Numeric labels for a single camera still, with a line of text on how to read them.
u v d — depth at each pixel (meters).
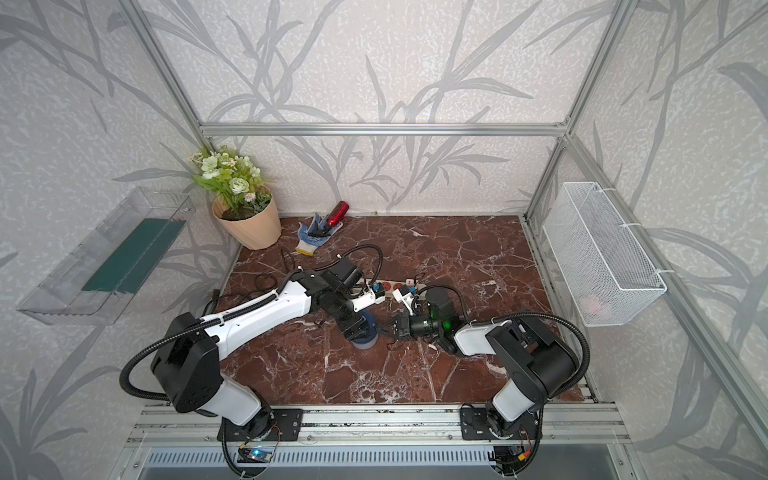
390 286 0.93
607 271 0.61
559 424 0.75
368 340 0.82
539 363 0.46
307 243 1.12
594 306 0.72
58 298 0.58
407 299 0.80
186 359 0.42
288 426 0.74
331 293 0.62
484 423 0.73
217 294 1.01
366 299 0.74
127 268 0.60
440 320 0.71
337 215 1.18
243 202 1.02
